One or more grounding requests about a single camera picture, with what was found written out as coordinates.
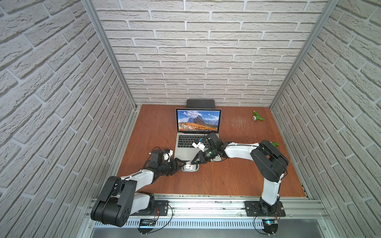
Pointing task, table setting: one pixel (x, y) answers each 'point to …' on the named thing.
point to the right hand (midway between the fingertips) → (194, 163)
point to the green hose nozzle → (257, 116)
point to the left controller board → (146, 225)
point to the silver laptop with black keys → (193, 124)
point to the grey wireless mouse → (188, 167)
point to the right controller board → (270, 226)
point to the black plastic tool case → (200, 103)
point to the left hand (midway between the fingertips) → (184, 164)
